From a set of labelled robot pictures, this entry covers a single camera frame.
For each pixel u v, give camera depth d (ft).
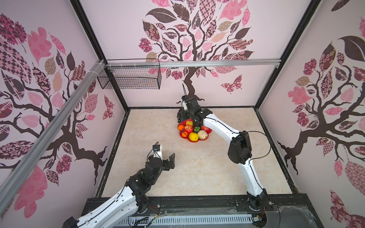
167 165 2.28
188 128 3.27
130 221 2.29
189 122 3.39
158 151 2.19
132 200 1.73
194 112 2.35
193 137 3.10
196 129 3.28
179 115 3.12
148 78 2.66
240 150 1.82
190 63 3.03
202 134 3.09
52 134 1.73
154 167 1.86
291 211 2.37
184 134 3.19
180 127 3.28
